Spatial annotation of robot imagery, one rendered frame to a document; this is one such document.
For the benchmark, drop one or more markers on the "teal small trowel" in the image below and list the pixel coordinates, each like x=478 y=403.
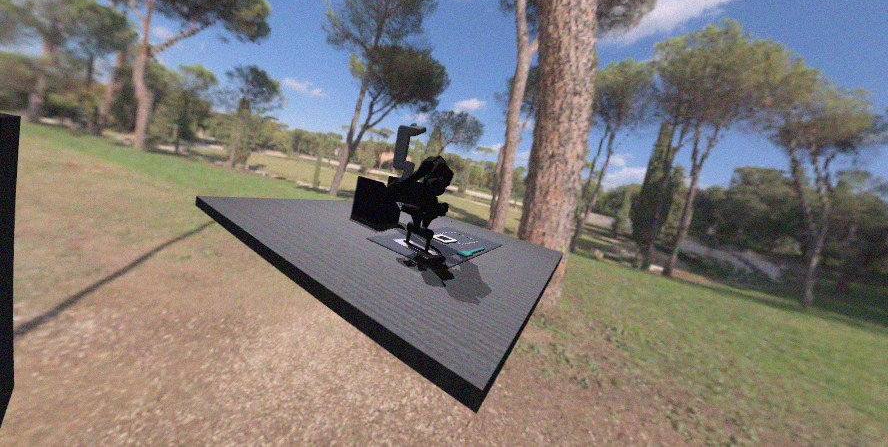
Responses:
x=469 y=253

